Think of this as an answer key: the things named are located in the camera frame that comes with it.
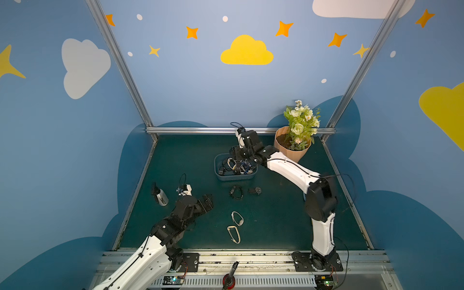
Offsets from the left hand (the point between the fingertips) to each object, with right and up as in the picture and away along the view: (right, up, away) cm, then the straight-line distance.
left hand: (210, 199), depth 80 cm
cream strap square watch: (+10, -18, 0) cm, 21 cm away
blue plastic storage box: (+1, +16, +24) cm, 29 cm away
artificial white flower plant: (+46, +35, +9) cm, 58 cm away
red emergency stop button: (+10, -26, -18) cm, 33 cm away
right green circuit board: (+47, -31, -9) cm, 57 cm away
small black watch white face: (+4, +11, +19) cm, 22 cm away
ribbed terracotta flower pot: (+42, +25, +17) cm, 52 cm away
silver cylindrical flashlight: (-24, -1, +6) cm, 25 cm away
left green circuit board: (-14, -30, -9) cm, 35 cm away
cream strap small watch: (+7, +15, +24) cm, 29 cm away
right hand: (+13, +24, +11) cm, 29 cm away
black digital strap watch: (+10, 0, +13) cm, 16 cm away
